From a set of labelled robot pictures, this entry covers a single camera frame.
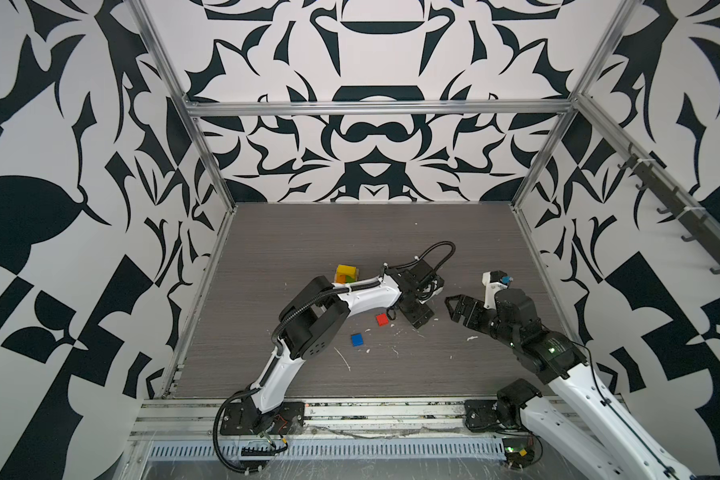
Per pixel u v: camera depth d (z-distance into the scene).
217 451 0.68
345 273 0.97
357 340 0.87
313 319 0.53
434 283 0.81
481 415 0.74
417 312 0.82
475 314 0.66
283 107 0.92
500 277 0.68
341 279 0.97
